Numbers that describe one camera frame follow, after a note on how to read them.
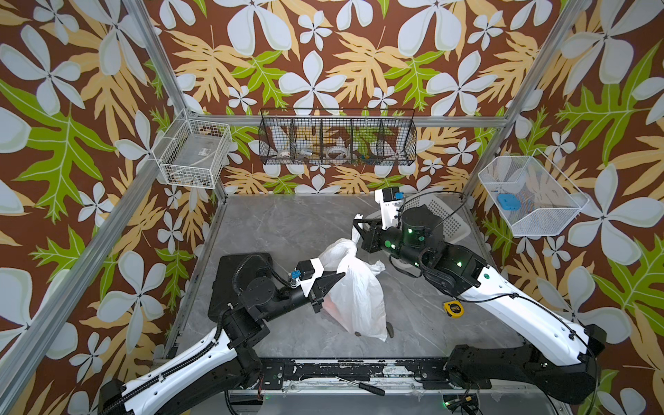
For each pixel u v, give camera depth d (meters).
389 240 0.53
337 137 0.97
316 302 0.53
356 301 0.63
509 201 0.82
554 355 0.40
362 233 0.61
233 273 0.89
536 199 0.82
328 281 0.57
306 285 0.53
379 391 0.72
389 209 0.55
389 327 0.82
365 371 0.75
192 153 0.86
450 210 1.03
